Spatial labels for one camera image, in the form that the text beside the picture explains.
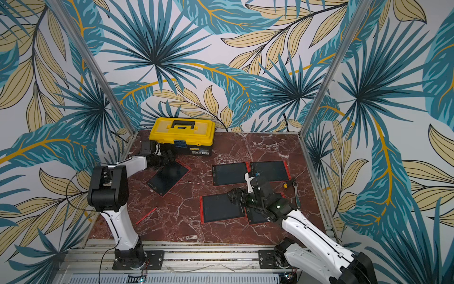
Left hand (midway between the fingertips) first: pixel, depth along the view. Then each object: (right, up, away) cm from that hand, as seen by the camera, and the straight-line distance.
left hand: (169, 159), depth 101 cm
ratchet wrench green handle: (+70, -20, -9) cm, 74 cm away
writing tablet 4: (+47, -27, -16) cm, 56 cm away
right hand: (+37, -14, -24) cm, 46 cm away
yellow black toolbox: (+10, +13, -7) cm, 18 cm away
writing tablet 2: (+58, -7, +1) cm, 59 cm away
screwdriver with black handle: (+67, -12, -6) cm, 68 cm away
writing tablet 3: (+29, -23, -13) cm, 39 cm away
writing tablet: (+34, -8, +1) cm, 35 cm away
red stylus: (-3, -24, -14) cm, 28 cm away
